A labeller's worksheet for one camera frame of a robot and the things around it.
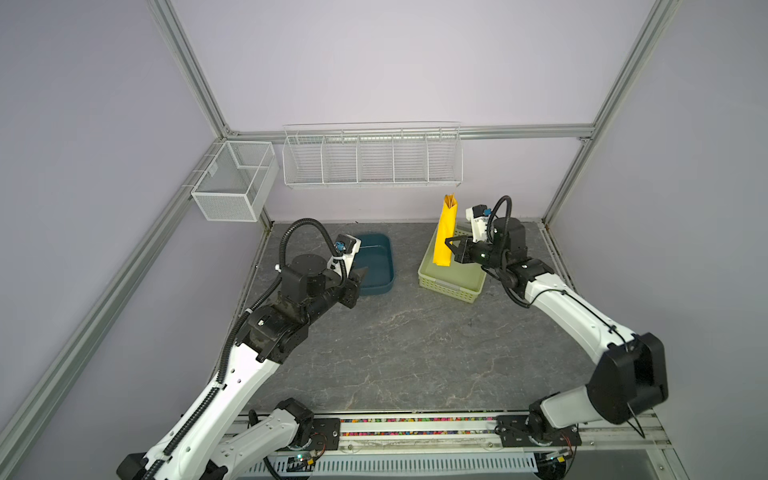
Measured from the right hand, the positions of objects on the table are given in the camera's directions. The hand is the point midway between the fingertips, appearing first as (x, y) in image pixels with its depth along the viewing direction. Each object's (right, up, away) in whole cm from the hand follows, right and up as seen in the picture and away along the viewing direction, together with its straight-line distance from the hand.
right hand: (446, 242), depth 80 cm
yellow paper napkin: (0, +2, +1) cm, 3 cm away
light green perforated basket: (+8, -13, +21) cm, 26 cm away
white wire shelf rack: (-21, +29, +16) cm, 39 cm away
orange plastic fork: (+1, +11, 0) cm, 11 cm away
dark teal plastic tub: (-21, -4, +27) cm, 35 cm away
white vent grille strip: (-14, -53, -9) cm, 56 cm away
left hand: (-22, -7, -14) cm, 27 cm away
